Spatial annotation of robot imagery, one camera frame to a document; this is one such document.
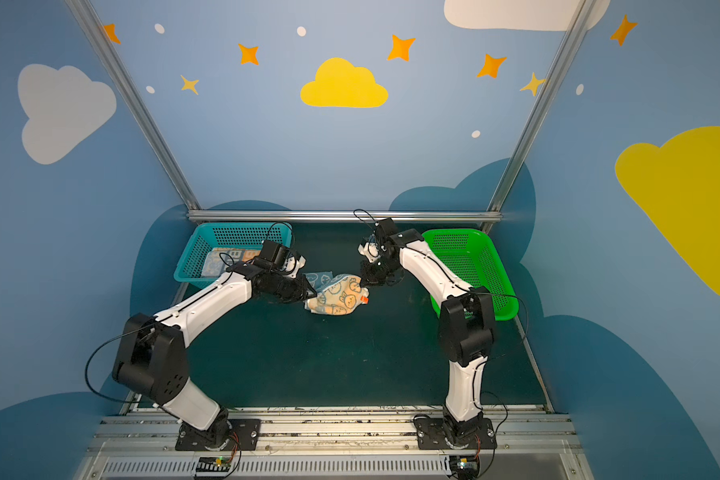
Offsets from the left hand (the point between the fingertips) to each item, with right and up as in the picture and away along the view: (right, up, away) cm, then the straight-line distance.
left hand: (313, 292), depth 88 cm
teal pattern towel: (+6, -2, +7) cm, 9 cm away
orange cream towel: (-38, +9, +17) cm, 43 cm away
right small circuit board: (+40, -42, -14) cm, 60 cm away
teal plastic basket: (-33, +19, +24) cm, 45 cm away
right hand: (+15, +3, +1) cm, 16 cm away
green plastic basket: (+55, +11, +24) cm, 61 cm away
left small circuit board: (-23, -41, -15) cm, 49 cm away
